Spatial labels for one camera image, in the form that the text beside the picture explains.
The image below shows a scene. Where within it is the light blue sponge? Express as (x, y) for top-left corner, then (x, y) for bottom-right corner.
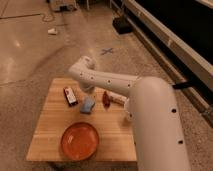
(80, 97), (95, 114)

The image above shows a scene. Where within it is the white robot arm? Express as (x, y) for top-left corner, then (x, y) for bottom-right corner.
(69, 56), (191, 171)

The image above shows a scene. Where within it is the wooden table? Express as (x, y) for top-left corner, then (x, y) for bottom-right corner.
(26, 78), (137, 171)

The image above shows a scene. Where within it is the orange plate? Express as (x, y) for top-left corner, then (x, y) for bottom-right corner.
(60, 122), (99, 161)

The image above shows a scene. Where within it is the small white floor object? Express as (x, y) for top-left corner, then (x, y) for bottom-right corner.
(47, 28), (58, 35)

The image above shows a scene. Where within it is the black box on floor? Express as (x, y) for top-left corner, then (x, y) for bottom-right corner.
(112, 17), (133, 34)

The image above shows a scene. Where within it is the grey equipment on floor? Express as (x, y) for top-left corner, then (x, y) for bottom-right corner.
(49, 0), (77, 12)

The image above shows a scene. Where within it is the black floor cable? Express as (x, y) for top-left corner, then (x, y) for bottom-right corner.
(0, 0), (56, 24)

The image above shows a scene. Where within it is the long white rail bench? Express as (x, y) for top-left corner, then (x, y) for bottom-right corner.
(109, 0), (213, 127)

